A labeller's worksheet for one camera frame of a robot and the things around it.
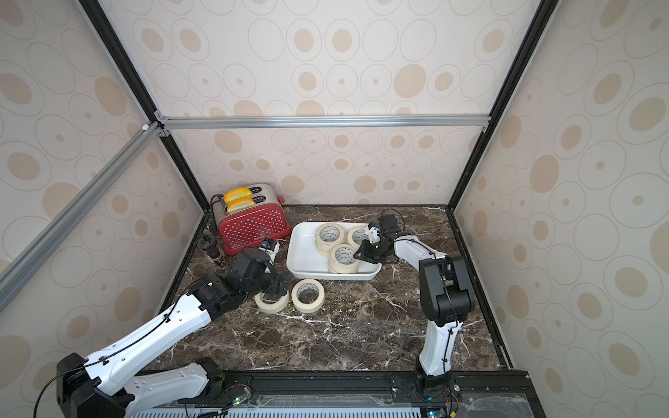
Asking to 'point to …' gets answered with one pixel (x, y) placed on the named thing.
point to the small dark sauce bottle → (209, 245)
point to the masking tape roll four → (341, 259)
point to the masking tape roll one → (327, 235)
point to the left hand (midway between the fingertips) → (285, 271)
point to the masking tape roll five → (272, 307)
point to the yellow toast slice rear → (237, 194)
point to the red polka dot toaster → (265, 221)
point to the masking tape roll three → (307, 296)
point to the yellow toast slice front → (240, 204)
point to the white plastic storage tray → (306, 262)
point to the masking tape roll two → (350, 239)
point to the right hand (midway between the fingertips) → (354, 258)
